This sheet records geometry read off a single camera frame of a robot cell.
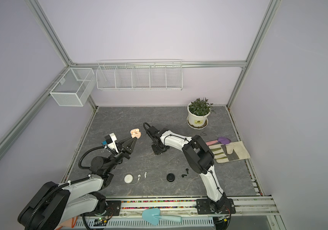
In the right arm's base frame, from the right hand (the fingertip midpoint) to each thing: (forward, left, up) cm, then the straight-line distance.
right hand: (159, 149), depth 95 cm
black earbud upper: (-14, -18, 0) cm, 22 cm away
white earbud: (-17, +11, 0) cm, 21 cm away
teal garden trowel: (-37, +2, +1) cm, 37 cm away
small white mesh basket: (+36, +59, +24) cm, 73 cm away
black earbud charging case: (-19, -7, +1) cm, 20 cm away
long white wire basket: (+47, -3, +27) cm, 54 cm away
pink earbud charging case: (-5, +10, +27) cm, 29 cm away
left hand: (-6, +10, +25) cm, 28 cm away
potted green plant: (+19, -26, +17) cm, 37 cm away
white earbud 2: (-16, +7, +1) cm, 18 cm away
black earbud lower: (-17, -15, 0) cm, 23 cm away
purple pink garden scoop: (+6, -43, +1) cm, 44 cm away
